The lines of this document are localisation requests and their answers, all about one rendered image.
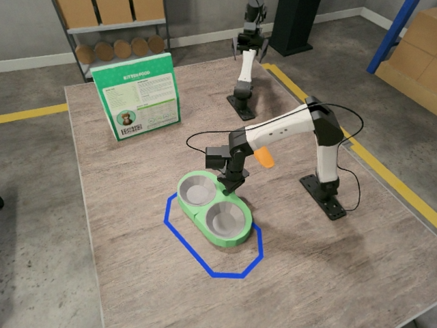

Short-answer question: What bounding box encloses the orange scoop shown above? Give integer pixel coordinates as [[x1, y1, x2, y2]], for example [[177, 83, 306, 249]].
[[254, 146, 274, 168]]

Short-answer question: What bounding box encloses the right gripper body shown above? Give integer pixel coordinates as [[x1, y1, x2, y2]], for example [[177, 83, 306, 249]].
[[237, 16, 269, 51]]

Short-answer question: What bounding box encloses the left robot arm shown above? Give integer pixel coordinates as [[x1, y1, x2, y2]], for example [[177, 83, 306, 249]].
[[206, 96, 346, 221]]

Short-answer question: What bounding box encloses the blue tape outline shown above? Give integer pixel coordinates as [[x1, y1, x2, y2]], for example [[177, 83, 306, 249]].
[[164, 192, 264, 279]]

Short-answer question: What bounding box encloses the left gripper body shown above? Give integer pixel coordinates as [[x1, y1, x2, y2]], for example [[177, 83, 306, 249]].
[[217, 160, 250, 191]]

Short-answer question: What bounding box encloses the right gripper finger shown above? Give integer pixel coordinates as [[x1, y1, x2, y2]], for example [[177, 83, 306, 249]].
[[231, 37, 238, 60], [259, 40, 269, 63]]

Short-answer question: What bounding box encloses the grey metal bowl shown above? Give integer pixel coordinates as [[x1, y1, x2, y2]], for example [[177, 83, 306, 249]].
[[178, 174, 216, 206], [205, 201, 246, 238]]

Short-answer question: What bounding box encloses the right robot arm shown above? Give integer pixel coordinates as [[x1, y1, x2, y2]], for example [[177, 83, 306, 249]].
[[227, 0, 268, 121]]

